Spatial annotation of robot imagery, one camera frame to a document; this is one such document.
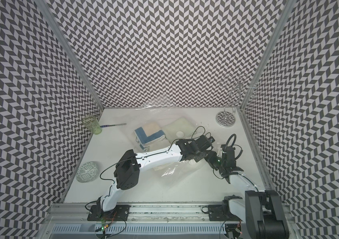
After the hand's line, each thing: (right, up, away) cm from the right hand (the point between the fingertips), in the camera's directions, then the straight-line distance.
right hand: (203, 157), depth 88 cm
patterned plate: (-67, -8, -3) cm, 68 cm away
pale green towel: (-15, +16, +17) cm, 27 cm away
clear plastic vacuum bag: (-27, +27, +29) cm, 48 cm away
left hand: (-3, +5, -3) cm, 7 cm away
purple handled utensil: (-68, +18, +15) cm, 72 cm away
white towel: (-13, -4, -11) cm, 17 cm away
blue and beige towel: (-32, +14, +10) cm, 36 cm away
